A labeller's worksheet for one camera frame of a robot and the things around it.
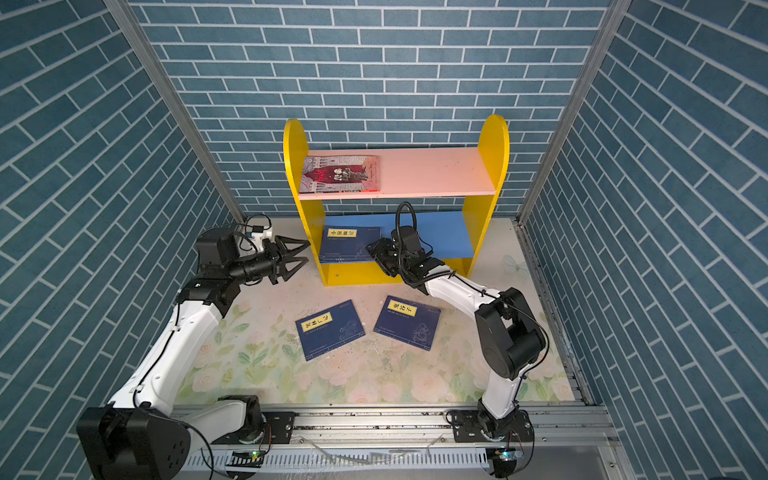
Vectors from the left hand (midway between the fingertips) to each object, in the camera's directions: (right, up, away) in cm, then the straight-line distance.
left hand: (308, 250), depth 71 cm
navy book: (+5, +2, +22) cm, 22 cm away
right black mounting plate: (+39, -44, +2) cm, 59 cm away
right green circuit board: (+47, -51, 0) cm, 70 cm away
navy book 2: (0, -24, +19) cm, 31 cm away
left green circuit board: (-16, -51, +1) cm, 53 cm away
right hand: (+12, +1, +16) cm, 20 cm away
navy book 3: (+25, -23, +21) cm, 40 cm away
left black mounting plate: (-8, -44, +3) cm, 45 cm away
